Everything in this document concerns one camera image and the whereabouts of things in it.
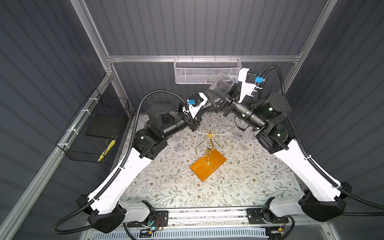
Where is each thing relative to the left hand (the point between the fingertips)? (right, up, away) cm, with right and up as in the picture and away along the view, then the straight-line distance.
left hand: (206, 104), depth 55 cm
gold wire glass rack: (+4, -12, +14) cm, 19 cm away
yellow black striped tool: (-45, -19, +13) cm, 51 cm away
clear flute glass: (-16, -22, +45) cm, 52 cm away
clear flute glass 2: (+27, -23, +44) cm, 56 cm away
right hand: (+1, +4, -8) cm, 9 cm away
